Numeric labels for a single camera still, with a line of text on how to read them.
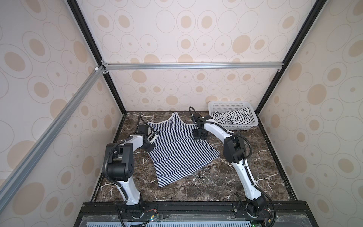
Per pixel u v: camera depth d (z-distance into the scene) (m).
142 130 0.80
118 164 0.50
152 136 0.87
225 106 1.16
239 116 1.14
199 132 0.87
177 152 0.97
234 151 0.64
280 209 0.76
